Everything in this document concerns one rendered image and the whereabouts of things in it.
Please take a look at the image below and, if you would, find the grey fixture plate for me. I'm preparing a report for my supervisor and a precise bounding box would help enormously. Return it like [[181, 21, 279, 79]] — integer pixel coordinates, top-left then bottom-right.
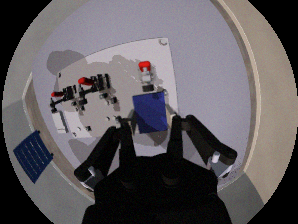
[[58, 37, 179, 138]]

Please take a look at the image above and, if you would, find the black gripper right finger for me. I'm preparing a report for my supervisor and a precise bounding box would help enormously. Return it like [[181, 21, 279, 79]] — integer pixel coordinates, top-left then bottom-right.
[[162, 104, 238, 185]]

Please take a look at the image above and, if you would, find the blue rectangular block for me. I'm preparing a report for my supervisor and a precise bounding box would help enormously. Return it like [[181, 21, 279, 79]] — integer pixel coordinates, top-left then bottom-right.
[[132, 91, 168, 134]]

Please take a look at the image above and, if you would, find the grey rectangular block with slot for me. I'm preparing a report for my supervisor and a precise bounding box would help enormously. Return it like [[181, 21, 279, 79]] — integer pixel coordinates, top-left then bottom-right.
[[52, 111, 68, 133]]

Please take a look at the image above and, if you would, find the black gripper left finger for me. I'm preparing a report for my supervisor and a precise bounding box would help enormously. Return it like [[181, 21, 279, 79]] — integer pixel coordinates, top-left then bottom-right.
[[74, 109, 141, 192]]

